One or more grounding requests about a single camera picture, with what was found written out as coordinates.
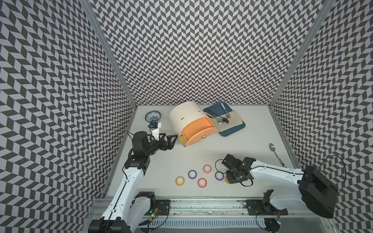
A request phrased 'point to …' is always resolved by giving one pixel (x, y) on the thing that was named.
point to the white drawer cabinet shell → (183, 114)
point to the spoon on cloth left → (219, 121)
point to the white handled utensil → (227, 114)
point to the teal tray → (215, 109)
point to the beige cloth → (234, 121)
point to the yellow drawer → (182, 140)
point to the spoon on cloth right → (226, 121)
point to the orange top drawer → (198, 131)
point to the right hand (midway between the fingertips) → (233, 182)
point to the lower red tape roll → (202, 182)
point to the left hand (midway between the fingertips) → (171, 136)
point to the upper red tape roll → (207, 169)
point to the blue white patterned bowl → (153, 115)
